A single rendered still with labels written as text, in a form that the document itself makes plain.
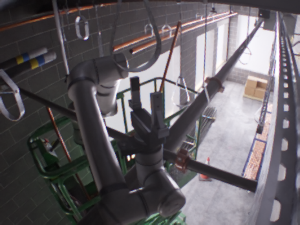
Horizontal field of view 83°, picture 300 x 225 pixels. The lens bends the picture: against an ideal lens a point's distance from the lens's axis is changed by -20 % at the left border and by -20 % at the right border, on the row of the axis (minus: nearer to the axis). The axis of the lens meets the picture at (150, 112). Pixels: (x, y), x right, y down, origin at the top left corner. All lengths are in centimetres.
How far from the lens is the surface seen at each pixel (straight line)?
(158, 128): 49
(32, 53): 180
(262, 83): 975
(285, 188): 23
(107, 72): 86
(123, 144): 59
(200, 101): 121
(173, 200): 57
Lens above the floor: 432
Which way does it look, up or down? 33 degrees down
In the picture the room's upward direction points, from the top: 3 degrees counter-clockwise
